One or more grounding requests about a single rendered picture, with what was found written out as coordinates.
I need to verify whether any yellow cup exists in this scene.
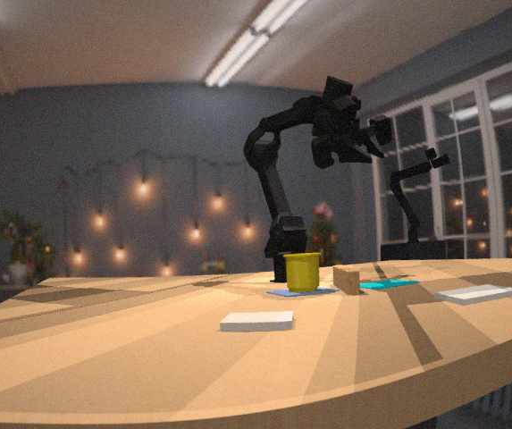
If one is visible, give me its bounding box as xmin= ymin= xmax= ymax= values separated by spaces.
xmin=283 ymin=253 xmax=321 ymax=292

